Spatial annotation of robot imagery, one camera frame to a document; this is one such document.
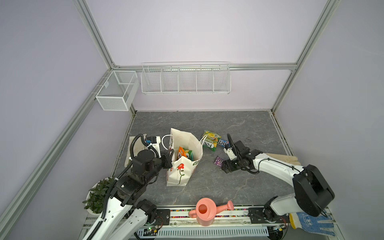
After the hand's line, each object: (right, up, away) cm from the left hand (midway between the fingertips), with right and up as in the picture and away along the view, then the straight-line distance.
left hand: (174, 153), depth 69 cm
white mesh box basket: (-44, +36, +34) cm, 66 cm away
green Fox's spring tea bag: (+6, -3, +12) cm, 14 cm away
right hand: (+29, -12, +20) cm, 37 cm away
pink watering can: (+15, -25, -2) cm, 29 cm away
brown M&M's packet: (+24, -10, +23) cm, 35 cm away
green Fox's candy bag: (+19, +3, +30) cm, 36 cm away
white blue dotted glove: (+62, -34, +4) cm, 71 cm away
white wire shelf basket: (+15, +45, +30) cm, 56 cm away
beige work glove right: (+66, -8, +25) cm, 71 cm away
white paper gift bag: (+2, -12, +5) cm, 13 cm away
